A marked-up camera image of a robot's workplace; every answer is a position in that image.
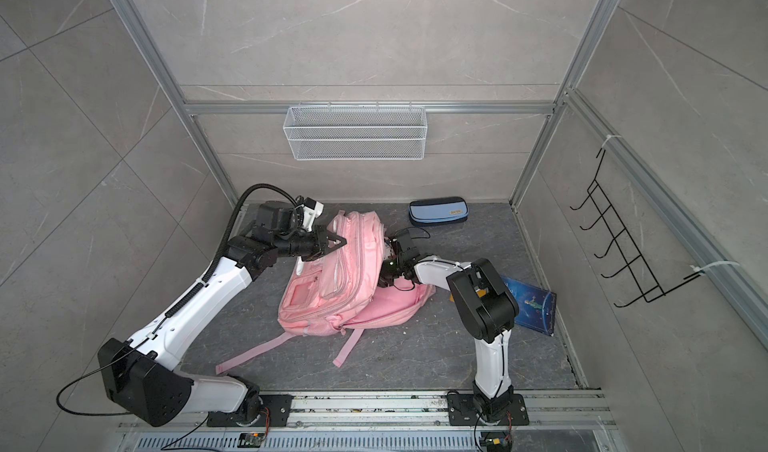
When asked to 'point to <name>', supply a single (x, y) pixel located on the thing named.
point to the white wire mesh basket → (356, 133)
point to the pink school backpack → (340, 292)
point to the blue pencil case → (437, 210)
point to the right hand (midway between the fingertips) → (359, 274)
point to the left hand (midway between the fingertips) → (347, 235)
